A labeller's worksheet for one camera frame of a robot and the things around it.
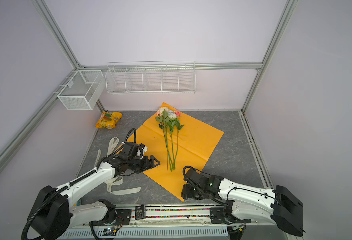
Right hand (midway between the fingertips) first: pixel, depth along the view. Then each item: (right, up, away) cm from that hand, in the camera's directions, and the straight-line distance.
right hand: (184, 196), depth 77 cm
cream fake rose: (-15, +47, +32) cm, 59 cm away
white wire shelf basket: (-21, +69, +22) cm, 75 cm away
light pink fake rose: (-18, +42, +34) cm, 57 cm away
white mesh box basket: (-66, +60, +21) cm, 92 cm away
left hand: (-16, +14, +5) cm, 22 cm away
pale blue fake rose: (-7, +27, +27) cm, 39 cm away
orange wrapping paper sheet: (+9, +26, +27) cm, 38 cm away
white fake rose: (-8, +44, +32) cm, 55 cm away
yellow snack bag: (-56, +41, +32) cm, 76 cm away
